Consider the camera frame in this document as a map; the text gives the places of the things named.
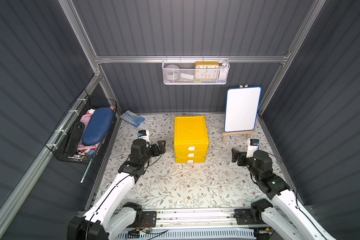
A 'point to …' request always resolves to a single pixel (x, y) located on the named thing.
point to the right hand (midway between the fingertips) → (245, 149)
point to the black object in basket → (74, 138)
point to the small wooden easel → (246, 132)
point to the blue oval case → (98, 126)
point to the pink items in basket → (83, 148)
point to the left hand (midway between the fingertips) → (159, 143)
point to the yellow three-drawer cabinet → (191, 141)
